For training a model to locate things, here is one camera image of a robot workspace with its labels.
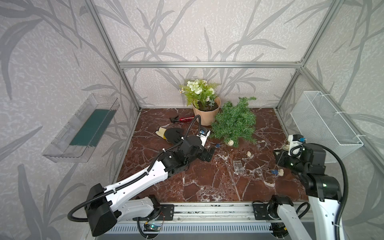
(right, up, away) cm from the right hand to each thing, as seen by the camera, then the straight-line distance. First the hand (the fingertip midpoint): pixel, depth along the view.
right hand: (273, 150), depth 70 cm
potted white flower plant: (-32, +26, +29) cm, 50 cm away
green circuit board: (-57, -37, +1) cm, 68 cm away
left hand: (-30, +2, +4) cm, 31 cm away
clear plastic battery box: (-12, -15, +19) cm, 27 cm away
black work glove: (-54, +4, +33) cm, 63 cm away
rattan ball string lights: (+7, -13, +7) cm, 16 cm away
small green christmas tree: (-16, +13, +7) cm, 22 cm away
